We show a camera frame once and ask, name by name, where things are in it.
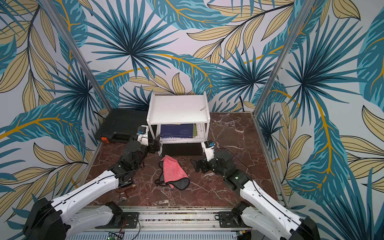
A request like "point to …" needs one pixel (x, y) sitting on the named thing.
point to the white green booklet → (198, 131)
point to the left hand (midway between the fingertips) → (152, 135)
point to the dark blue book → (176, 131)
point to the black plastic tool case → (121, 125)
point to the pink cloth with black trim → (172, 174)
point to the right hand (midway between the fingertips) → (197, 155)
